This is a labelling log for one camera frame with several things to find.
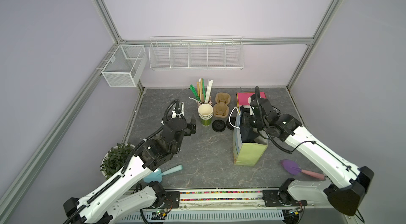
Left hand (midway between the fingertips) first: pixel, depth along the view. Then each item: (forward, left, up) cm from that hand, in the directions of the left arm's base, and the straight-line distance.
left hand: (184, 117), depth 69 cm
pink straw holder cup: (+24, -13, -20) cm, 34 cm away
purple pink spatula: (-17, -54, -28) cm, 64 cm away
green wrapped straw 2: (+31, -9, -15) cm, 35 cm away
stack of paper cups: (+17, -10, -20) cm, 28 cm away
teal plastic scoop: (-16, +18, -29) cm, 38 cm away
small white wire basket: (+46, +40, -6) cm, 61 cm away
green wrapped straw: (+28, -3, -12) cm, 30 cm away
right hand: (+1, -28, -6) cm, 28 cm away
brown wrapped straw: (+31, -6, -13) cm, 34 cm away
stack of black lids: (+11, -18, -28) cm, 35 cm away
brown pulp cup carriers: (+23, -20, -26) cm, 40 cm away
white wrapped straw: (+29, -13, -15) cm, 35 cm away
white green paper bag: (-13, -27, -4) cm, 30 cm away
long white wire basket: (+50, -6, -1) cm, 51 cm away
